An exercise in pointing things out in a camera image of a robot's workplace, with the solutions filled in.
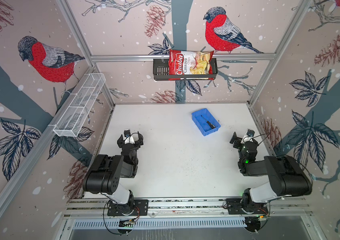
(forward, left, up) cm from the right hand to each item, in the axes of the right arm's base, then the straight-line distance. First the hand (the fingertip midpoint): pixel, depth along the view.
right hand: (241, 136), depth 90 cm
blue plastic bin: (+15, +22, -8) cm, 28 cm away
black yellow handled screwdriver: (+13, +16, -7) cm, 22 cm away
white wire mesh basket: (-12, +90, +24) cm, 94 cm away
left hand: (-3, +68, +6) cm, 69 cm away
